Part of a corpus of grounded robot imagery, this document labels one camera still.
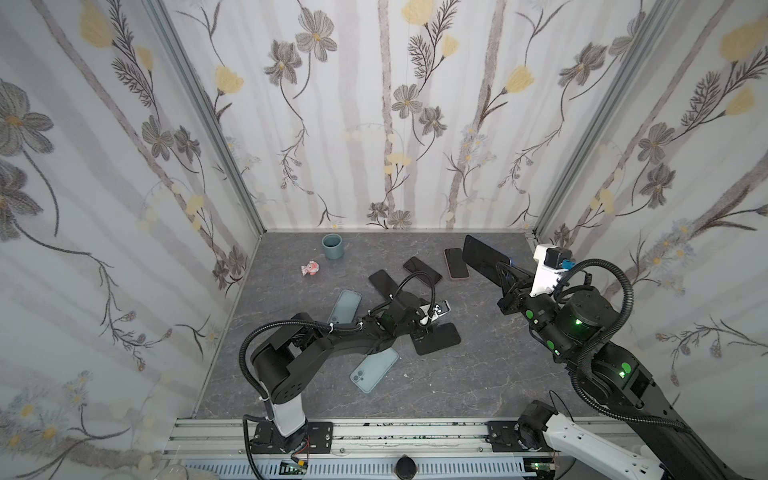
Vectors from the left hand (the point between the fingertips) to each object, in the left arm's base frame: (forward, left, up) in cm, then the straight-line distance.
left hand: (428, 303), depth 88 cm
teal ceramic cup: (+29, +31, -6) cm, 43 cm away
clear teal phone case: (+5, +26, -12) cm, 29 cm away
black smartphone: (+25, 0, -14) cm, 28 cm away
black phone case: (-6, -4, -10) cm, 13 cm away
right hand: (-10, -9, +32) cm, 35 cm away
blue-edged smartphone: (+16, +14, -11) cm, 24 cm away
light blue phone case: (-15, +17, -11) cm, 25 cm away
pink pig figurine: (+19, +39, -8) cm, 44 cm away
